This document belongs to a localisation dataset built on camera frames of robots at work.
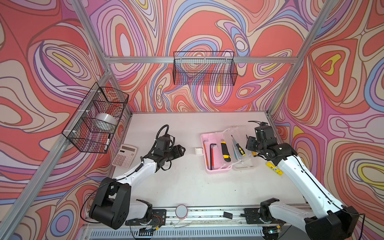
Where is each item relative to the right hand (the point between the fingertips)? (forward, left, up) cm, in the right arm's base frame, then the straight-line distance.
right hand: (253, 145), depth 79 cm
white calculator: (+5, +76, -15) cm, 77 cm away
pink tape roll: (-28, +39, -14) cm, 50 cm away
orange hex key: (+6, +24, -16) cm, 30 cm away
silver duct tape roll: (+10, +75, +15) cm, 77 cm away
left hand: (+4, +38, -8) cm, 39 cm away
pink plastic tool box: (+3, +17, -15) cm, 23 cm away
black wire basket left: (+5, +78, +17) cm, 80 cm away
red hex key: (+2, +20, -17) cm, 27 cm away
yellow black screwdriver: (+3, +6, -6) cm, 9 cm away
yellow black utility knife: (0, +13, -10) cm, 16 cm away
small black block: (-29, +16, -19) cm, 38 cm away
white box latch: (+5, +29, -12) cm, 32 cm away
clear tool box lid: (0, +8, -7) cm, 11 cm away
